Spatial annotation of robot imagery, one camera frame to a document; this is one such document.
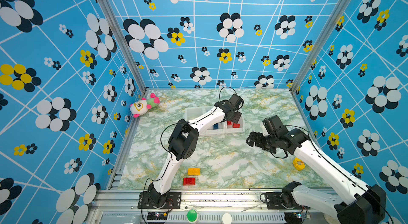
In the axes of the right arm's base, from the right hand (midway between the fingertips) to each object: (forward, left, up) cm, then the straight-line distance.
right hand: (253, 143), depth 79 cm
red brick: (+17, +6, -11) cm, 21 cm away
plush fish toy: (+27, +69, -4) cm, 74 cm away
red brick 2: (-15, +32, -10) cm, 37 cm away
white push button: (-30, +15, -5) cm, 34 cm away
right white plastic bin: (+17, +9, -12) cm, 23 cm away
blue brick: (+16, +19, -10) cm, 27 cm away
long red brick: (+19, +10, -10) cm, 24 cm away
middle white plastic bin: (+15, +16, -11) cm, 24 cm away
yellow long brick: (-11, +30, -11) cm, 34 cm away
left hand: (+21, +7, -4) cm, 22 cm away
